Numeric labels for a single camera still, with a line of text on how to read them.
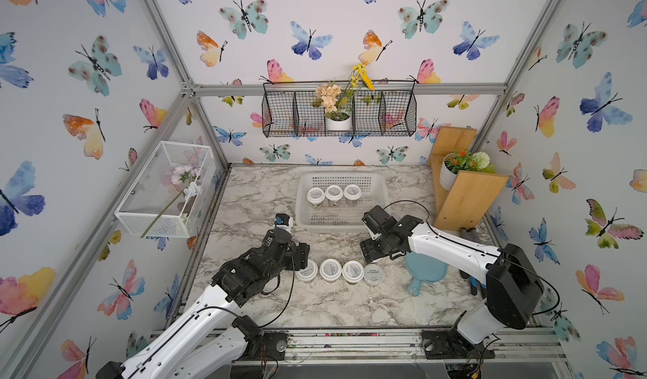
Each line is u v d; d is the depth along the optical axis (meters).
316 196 0.99
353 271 0.82
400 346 0.75
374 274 0.83
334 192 1.01
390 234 0.62
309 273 0.81
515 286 0.43
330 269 0.83
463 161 0.88
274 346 0.74
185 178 0.75
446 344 0.72
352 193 1.01
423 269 0.87
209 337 0.46
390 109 0.99
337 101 0.83
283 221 0.65
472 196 0.84
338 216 1.02
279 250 0.55
